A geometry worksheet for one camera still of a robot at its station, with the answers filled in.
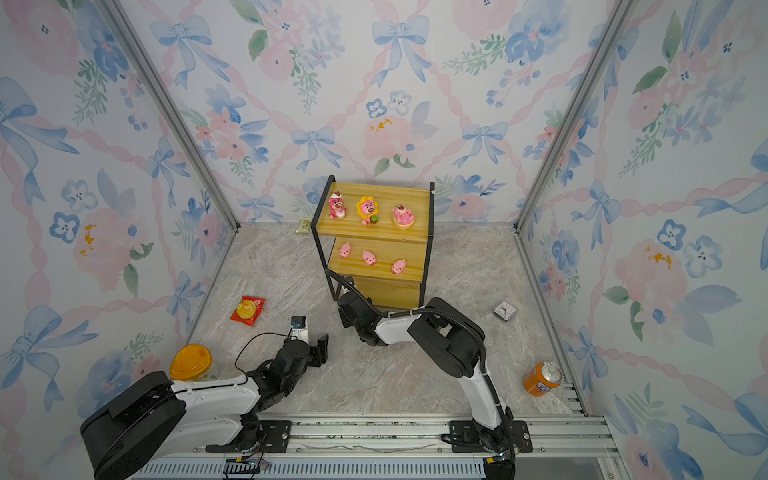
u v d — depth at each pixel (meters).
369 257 0.86
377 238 0.72
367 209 0.71
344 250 0.88
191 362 0.77
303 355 0.67
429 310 0.57
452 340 0.53
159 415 0.44
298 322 0.76
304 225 1.19
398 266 0.84
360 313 0.75
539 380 0.74
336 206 0.72
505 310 0.95
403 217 0.71
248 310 0.94
